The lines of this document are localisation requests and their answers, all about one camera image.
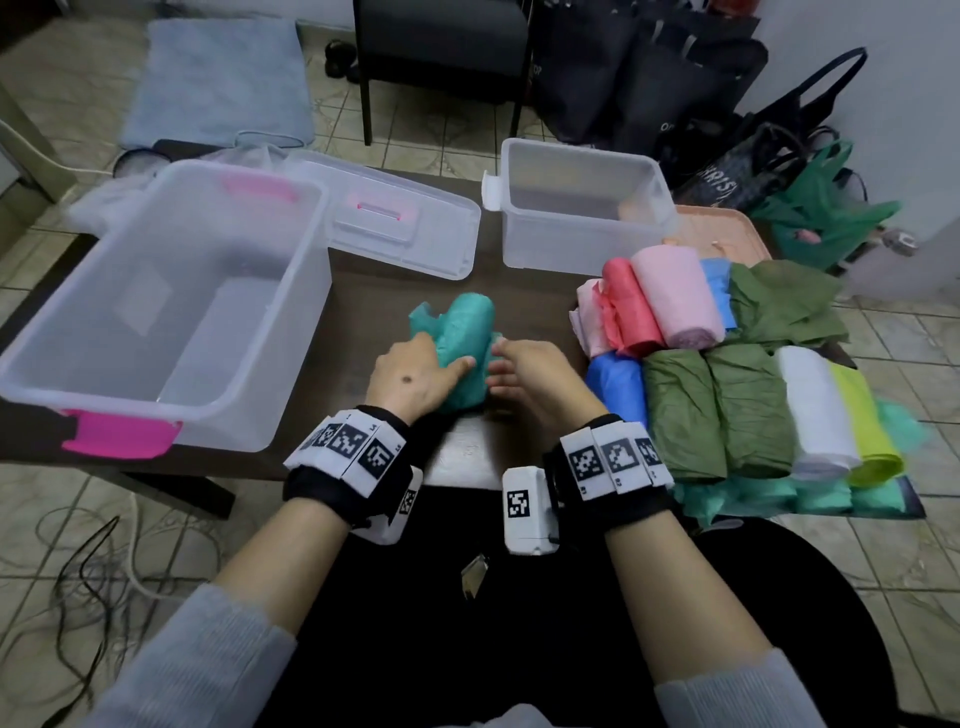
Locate pair of black shoes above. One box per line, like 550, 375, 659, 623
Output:
323, 38, 361, 84

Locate black chair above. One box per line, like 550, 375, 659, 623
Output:
352, 0, 535, 148

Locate black round stool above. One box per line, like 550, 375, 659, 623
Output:
693, 517, 900, 714

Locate tangled dark floor cables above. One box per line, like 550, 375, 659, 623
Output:
0, 506, 219, 728

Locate black wristband with markers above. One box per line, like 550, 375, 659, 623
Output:
543, 414, 676, 530
282, 405, 425, 526

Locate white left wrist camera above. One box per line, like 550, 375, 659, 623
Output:
352, 464, 425, 547

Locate blue-grey floor mat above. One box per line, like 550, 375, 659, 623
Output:
119, 18, 316, 151

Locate dark patterned bag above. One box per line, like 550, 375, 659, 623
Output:
674, 46, 870, 211

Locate person's right forearm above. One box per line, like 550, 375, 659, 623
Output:
603, 509, 826, 728

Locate person's right hand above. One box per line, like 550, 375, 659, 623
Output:
485, 337, 590, 436

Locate pink plastic bag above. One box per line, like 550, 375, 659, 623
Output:
568, 278, 613, 360
629, 245, 727, 352

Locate small clear plastic bin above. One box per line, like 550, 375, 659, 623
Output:
481, 137, 680, 277

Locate green plastic bag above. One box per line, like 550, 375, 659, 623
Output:
749, 140, 903, 271

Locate yellow-green bag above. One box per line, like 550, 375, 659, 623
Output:
828, 362, 905, 489

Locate black left wristband with markers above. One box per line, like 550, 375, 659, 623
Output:
282, 405, 425, 526

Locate person's left forearm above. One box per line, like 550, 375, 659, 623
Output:
82, 498, 354, 728

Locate black smartphone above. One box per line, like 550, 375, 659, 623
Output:
459, 553, 490, 601

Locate black right wristband with markers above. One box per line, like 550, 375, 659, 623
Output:
543, 414, 676, 530

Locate teal bag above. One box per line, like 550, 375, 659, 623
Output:
408, 292, 505, 414

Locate person's black trousers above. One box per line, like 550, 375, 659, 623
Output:
258, 487, 669, 728

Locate thick white floor cable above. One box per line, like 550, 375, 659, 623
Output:
123, 491, 189, 605

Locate large clear storage bin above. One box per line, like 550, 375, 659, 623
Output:
0, 159, 334, 460

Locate red plastic bag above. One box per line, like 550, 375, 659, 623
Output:
599, 257, 667, 358

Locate person's left hand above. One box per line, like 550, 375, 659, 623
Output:
365, 332, 478, 427

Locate white bag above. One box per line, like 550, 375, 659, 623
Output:
776, 344, 864, 481

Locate clear lid pink handle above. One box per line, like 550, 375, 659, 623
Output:
284, 149, 483, 283

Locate translucent zipper bag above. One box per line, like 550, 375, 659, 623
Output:
63, 143, 290, 238

